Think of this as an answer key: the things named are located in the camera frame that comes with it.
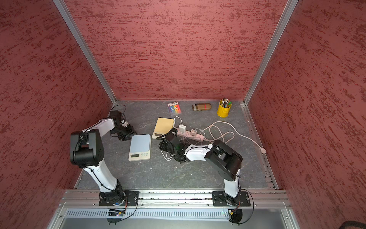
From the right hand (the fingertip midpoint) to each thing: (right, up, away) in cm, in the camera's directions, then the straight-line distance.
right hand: (158, 146), depth 88 cm
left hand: (-19, +5, +7) cm, 21 cm away
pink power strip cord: (+71, -4, +7) cm, 71 cm away
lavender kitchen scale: (-13, -2, +5) cm, 14 cm away
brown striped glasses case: (+30, +27, +26) cm, 48 cm away
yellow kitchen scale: (0, +12, +13) cm, 18 cm away
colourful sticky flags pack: (+8, +26, +26) cm, 38 cm away
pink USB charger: (+22, +8, +6) cm, 25 cm away
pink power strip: (+19, +6, +10) cm, 22 cm away
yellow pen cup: (+45, +22, +18) cm, 54 cm away
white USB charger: (+15, +11, +7) cm, 19 cm away
